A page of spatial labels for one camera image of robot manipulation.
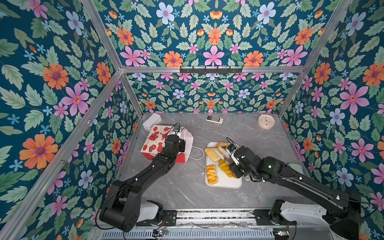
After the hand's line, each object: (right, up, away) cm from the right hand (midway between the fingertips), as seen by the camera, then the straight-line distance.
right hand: (231, 163), depth 75 cm
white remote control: (-6, +24, +40) cm, 47 cm away
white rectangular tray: (-2, -14, +13) cm, 19 cm away
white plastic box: (-52, +24, +37) cm, 68 cm away
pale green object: (+41, -5, +13) cm, 44 cm away
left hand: (-27, +15, +11) cm, 33 cm away
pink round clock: (+33, +23, +36) cm, 54 cm away
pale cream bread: (-9, +2, +18) cm, 21 cm away
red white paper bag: (-44, +10, +14) cm, 47 cm away
